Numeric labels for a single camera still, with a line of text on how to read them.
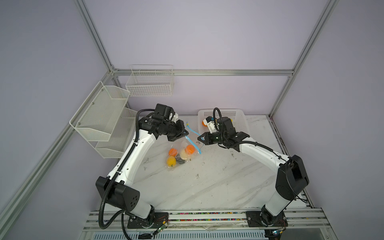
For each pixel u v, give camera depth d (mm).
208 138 717
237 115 1116
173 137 672
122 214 486
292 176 458
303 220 747
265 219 653
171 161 898
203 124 764
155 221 736
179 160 840
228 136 656
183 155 863
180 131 639
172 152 1012
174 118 703
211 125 762
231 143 616
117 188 404
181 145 870
